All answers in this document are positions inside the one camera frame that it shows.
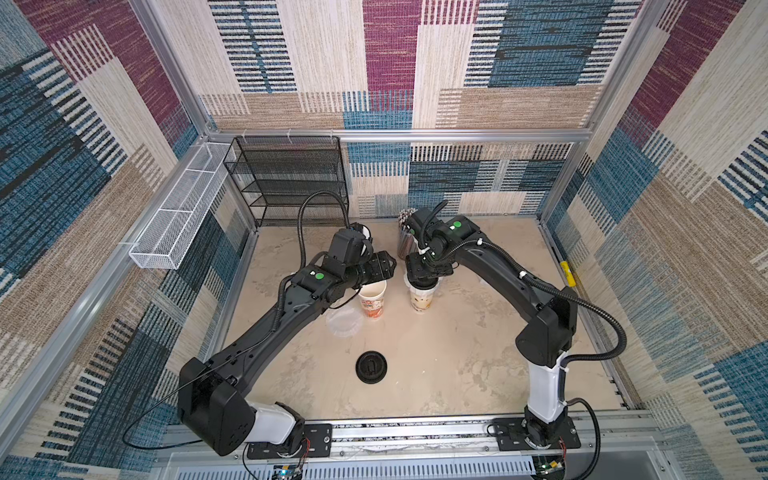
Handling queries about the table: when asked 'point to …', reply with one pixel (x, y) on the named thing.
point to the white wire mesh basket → (173, 229)
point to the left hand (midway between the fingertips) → (389, 264)
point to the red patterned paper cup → (372, 296)
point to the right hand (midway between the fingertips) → (428, 277)
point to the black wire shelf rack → (277, 172)
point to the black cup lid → (371, 367)
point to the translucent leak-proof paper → (344, 322)
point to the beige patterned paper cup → (421, 298)
